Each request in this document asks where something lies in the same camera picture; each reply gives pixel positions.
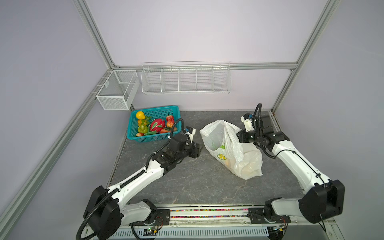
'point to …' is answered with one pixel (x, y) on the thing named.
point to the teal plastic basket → (151, 113)
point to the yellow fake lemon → (140, 115)
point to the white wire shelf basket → (186, 77)
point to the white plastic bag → (243, 160)
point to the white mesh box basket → (119, 90)
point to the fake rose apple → (170, 123)
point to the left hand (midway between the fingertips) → (199, 146)
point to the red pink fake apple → (170, 118)
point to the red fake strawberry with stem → (164, 130)
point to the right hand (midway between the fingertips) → (237, 135)
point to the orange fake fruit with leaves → (143, 121)
